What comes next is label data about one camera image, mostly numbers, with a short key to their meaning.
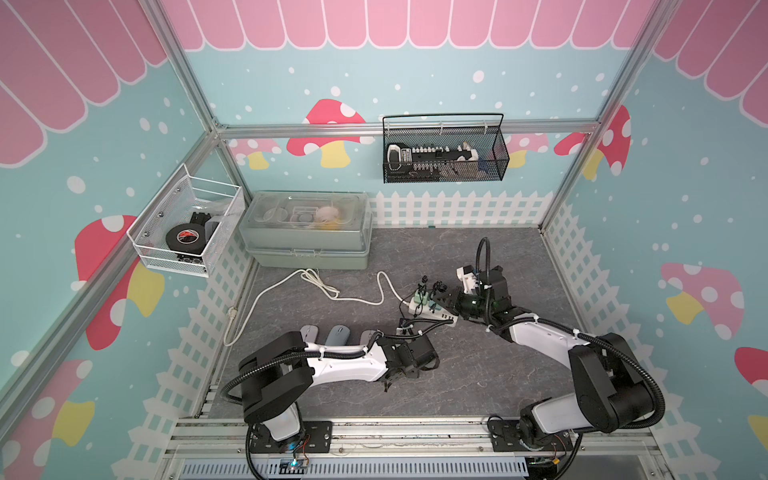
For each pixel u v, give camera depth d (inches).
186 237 28.0
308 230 39.2
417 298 35.3
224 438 29.9
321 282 40.4
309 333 35.4
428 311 36.3
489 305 27.4
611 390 17.2
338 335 35.2
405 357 25.5
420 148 35.9
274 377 17.8
